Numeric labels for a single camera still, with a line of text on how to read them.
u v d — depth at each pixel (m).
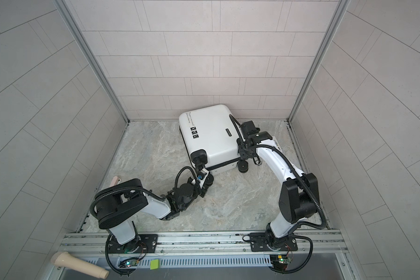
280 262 0.67
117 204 0.46
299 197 0.43
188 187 0.65
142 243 0.70
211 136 0.84
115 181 0.85
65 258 0.65
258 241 0.71
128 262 0.64
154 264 0.66
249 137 0.62
